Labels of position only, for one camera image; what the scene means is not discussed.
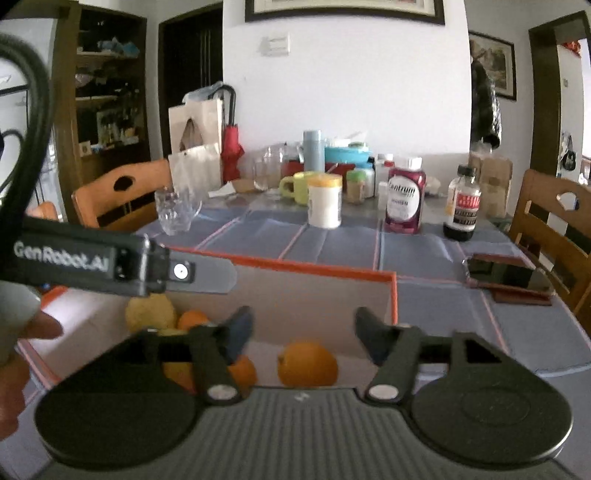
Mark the person's left hand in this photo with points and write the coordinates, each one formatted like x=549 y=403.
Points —
x=44 y=327

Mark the small hanging bag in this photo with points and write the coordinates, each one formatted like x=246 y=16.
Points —
x=569 y=157

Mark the dark wooden cabinet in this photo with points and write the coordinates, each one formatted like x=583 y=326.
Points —
x=111 y=115

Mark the large orange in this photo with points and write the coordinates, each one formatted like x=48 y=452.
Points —
x=307 y=364

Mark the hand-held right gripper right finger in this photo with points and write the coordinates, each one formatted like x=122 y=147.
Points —
x=369 y=332

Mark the medium orange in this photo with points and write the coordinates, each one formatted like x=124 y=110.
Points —
x=191 y=319

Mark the grey-blue thermos bottle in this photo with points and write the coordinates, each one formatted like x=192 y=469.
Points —
x=312 y=152

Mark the dark glass bottle red label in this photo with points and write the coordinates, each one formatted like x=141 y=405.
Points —
x=461 y=207

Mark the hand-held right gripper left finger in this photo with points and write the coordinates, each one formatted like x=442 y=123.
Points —
x=240 y=330

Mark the red container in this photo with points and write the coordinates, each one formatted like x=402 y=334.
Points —
x=346 y=168

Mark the teal pot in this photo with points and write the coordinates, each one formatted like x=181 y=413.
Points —
x=348 y=153

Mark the brown paper bag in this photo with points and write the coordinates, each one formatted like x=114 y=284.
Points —
x=491 y=184

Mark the phone in brown case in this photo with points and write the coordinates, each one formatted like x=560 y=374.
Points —
x=508 y=277

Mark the clear glass jar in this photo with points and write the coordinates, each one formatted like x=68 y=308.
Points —
x=273 y=168

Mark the small jar green lid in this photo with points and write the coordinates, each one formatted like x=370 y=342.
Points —
x=356 y=187

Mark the orange cardboard box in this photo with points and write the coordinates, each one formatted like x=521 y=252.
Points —
x=323 y=295

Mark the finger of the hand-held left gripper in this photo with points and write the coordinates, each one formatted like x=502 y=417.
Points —
x=207 y=277

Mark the wooden chair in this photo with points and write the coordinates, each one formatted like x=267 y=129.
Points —
x=147 y=177
x=549 y=217
x=44 y=211

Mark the clear glass mug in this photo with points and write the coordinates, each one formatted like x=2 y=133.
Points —
x=175 y=212

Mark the wide framed wall picture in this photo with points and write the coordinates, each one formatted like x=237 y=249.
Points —
x=346 y=9

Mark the white paper bag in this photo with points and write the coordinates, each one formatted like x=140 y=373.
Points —
x=194 y=168

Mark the white wall panel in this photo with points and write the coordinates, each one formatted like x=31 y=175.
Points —
x=274 y=45

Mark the pale yellow citrus fruit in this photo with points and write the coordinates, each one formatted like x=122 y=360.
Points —
x=150 y=314

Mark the white bottle yellow lid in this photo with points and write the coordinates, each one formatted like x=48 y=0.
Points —
x=324 y=203

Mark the red umbrella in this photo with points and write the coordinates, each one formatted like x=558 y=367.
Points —
x=232 y=147

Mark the maroon vitamin bottle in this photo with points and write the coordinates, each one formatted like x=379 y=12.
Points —
x=405 y=198

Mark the small framed wall picture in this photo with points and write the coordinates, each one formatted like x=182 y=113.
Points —
x=501 y=64

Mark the beige bag with cut-out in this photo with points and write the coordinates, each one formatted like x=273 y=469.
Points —
x=210 y=115

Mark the small orange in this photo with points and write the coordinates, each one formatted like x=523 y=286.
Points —
x=178 y=376
x=243 y=373

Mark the yellow-green mug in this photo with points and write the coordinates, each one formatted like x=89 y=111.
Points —
x=302 y=187

